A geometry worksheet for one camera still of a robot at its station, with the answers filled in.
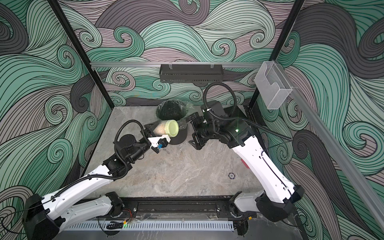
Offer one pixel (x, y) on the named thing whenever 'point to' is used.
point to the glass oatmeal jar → (159, 130)
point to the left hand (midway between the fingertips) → (160, 122)
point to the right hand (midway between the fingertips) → (179, 130)
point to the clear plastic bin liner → (173, 109)
